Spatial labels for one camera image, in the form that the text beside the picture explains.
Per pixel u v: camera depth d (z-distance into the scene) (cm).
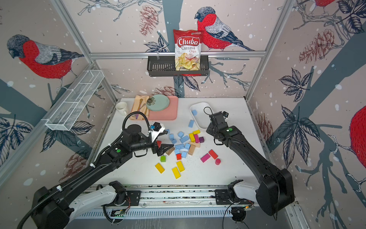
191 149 90
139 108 114
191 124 104
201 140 95
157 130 61
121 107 106
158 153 65
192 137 95
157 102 119
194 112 107
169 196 75
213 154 89
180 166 85
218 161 85
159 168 84
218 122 62
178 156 88
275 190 39
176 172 82
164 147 62
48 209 37
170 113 115
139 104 118
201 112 110
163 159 87
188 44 83
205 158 88
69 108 74
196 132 101
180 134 98
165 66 107
